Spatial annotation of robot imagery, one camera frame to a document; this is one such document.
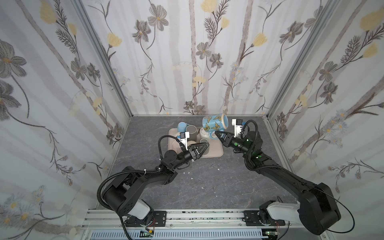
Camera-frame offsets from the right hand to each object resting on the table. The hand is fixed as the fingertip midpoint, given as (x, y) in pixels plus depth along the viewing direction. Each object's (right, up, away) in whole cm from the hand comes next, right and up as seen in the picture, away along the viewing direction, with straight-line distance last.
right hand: (215, 130), depth 72 cm
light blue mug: (-19, +2, +29) cm, 35 cm away
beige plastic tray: (+4, -13, +27) cm, 30 cm away
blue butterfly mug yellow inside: (-1, +3, +1) cm, 3 cm away
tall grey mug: (-11, -2, +25) cm, 28 cm away
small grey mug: (-5, -7, +21) cm, 23 cm away
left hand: (-5, -6, 0) cm, 8 cm away
